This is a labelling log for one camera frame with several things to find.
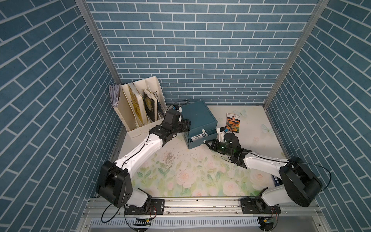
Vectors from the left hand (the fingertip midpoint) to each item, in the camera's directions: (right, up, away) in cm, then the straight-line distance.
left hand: (191, 123), depth 82 cm
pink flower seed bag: (+8, -7, +9) cm, 14 cm away
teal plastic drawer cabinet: (+7, -1, -2) cm, 8 cm away
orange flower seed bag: (+32, -1, +27) cm, 41 cm away
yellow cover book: (-37, +4, +21) cm, 43 cm away
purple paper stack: (-47, +20, +6) cm, 52 cm away
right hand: (+9, -12, +2) cm, 15 cm away
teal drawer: (+13, -8, +4) cm, 16 cm away
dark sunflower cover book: (-30, +13, +20) cm, 38 cm away
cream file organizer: (-45, +7, +14) cm, 47 cm away
